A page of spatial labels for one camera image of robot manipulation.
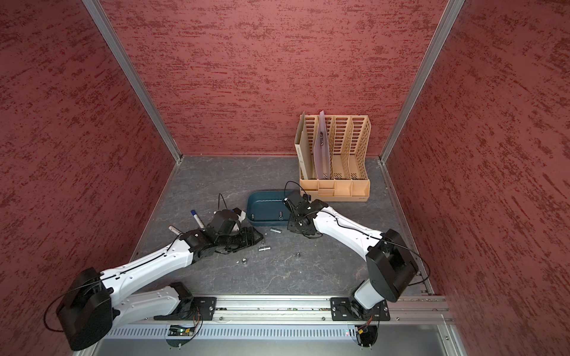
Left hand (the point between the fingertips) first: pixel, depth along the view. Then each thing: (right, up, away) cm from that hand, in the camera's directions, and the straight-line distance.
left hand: (256, 244), depth 80 cm
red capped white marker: (-37, +2, +12) cm, 39 cm away
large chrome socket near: (-5, -8, +3) cm, 10 cm away
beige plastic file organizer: (+43, +42, +31) cm, 68 cm away
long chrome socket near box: (+6, +2, +12) cm, 14 cm away
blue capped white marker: (-29, +6, +15) cm, 33 cm away
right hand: (+15, +4, +5) cm, 16 cm away
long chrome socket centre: (+2, -4, +7) cm, 8 cm away
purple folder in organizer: (+26, +37, +10) cm, 46 cm away
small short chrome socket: (+15, -6, +5) cm, 17 cm away
